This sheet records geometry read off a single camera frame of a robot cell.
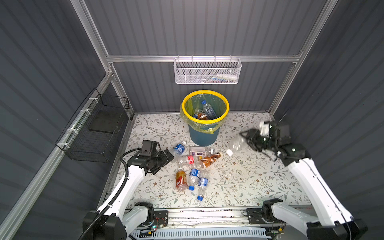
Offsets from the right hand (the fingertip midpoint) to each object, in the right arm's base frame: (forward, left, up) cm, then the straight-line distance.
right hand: (243, 135), depth 72 cm
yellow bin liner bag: (+29, +25, -7) cm, 39 cm away
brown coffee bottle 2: (-2, +18, -23) cm, 29 cm away
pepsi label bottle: (+26, +15, -9) cm, 32 cm away
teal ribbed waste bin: (+18, +20, -27) cm, 39 cm away
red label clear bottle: (-1, +27, -22) cm, 35 cm away
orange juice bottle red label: (-14, +32, -21) cm, 40 cm away
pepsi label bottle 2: (-12, +25, -23) cm, 36 cm away
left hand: (-5, +39, -16) cm, 42 cm away
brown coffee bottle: (+21, +19, -8) cm, 30 cm away
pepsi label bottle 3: (-15, +20, -22) cm, 33 cm away
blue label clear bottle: (+6, +34, -22) cm, 41 cm away
